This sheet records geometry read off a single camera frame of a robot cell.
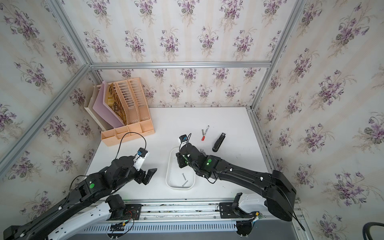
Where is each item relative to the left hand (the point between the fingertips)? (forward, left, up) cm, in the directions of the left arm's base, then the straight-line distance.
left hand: (151, 166), depth 71 cm
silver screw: (+33, -28, -17) cm, 46 cm away
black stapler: (+23, -38, -15) cm, 47 cm away
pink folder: (+31, +33, +7) cm, 46 cm away
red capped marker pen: (+29, -29, -17) cm, 44 cm away
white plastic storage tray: (0, -11, -17) cm, 20 cm away
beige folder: (+28, +35, -3) cm, 45 cm away
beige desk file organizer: (+57, +30, -9) cm, 65 cm away
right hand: (+8, -14, -1) cm, 16 cm away
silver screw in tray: (-2, -17, -17) cm, 24 cm away
